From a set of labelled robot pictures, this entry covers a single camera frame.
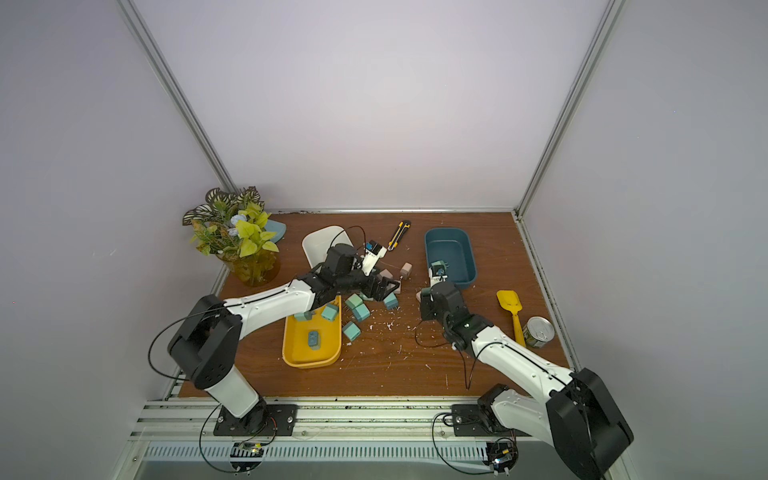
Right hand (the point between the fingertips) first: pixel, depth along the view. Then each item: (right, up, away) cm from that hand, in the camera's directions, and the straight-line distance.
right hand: (430, 288), depth 85 cm
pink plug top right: (-6, +4, +15) cm, 17 cm away
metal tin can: (+31, -12, -2) cm, 33 cm away
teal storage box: (+12, +11, +25) cm, 30 cm away
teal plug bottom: (-23, -13, +2) cm, 27 cm away
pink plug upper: (-13, +2, +14) cm, 20 cm away
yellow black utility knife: (-7, +19, +29) cm, 35 cm away
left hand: (-11, +3, -1) cm, 11 cm away
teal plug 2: (-30, -8, +4) cm, 32 cm away
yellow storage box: (-40, -16, +2) cm, 44 cm away
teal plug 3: (-11, -6, +7) cm, 15 cm away
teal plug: (-33, -15, -2) cm, 37 cm away
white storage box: (-39, +12, +23) cm, 47 cm away
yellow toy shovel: (+27, -6, +10) cm, 29 cm away
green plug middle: (-24, -6, +9) cm, 26 cm away
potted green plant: (-56, +17, -1) cm, 59 cm away
